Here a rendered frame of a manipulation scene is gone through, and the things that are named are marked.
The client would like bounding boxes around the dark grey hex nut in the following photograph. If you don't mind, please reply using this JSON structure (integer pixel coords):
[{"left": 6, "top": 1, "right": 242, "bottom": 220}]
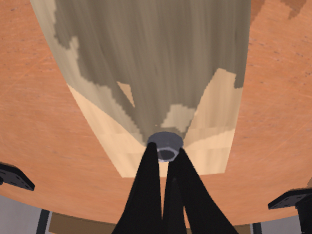
[{"left": 147, "top": 131, "right": 184, "bottom": 162}]

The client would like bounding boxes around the light wooden slat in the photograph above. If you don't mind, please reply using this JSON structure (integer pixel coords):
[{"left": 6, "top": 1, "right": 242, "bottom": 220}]
[{"left": 30, "top": 0, "right": 251, "bottom": 178}]

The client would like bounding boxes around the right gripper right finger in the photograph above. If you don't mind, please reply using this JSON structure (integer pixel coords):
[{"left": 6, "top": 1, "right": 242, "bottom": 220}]
[{"left": 162, "top": 148, "right": 239, "bottom": 234}]

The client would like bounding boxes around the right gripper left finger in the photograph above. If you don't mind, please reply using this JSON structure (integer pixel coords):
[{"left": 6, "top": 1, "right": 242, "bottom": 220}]
[{"left": 111, "top": 142, "right": 163, "bottom": 234}]

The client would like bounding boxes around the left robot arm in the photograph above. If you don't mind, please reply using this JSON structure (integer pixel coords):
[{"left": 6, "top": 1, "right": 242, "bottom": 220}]
[{"left": 0, "top": 164, "right": 35, "bottom": 191}]

